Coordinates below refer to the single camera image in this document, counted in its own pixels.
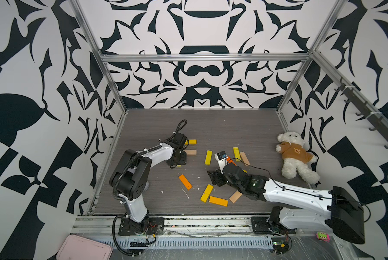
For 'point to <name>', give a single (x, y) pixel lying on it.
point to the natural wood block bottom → (235, 196)
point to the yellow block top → (191, 142)
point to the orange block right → (228, 158)
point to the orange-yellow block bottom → (218, 201)
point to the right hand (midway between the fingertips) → (212, 167)
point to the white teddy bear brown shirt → (296, 157)
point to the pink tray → (78, 248)
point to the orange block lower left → (185, 181)
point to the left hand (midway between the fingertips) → (179, 158)
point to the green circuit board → (280, 245)
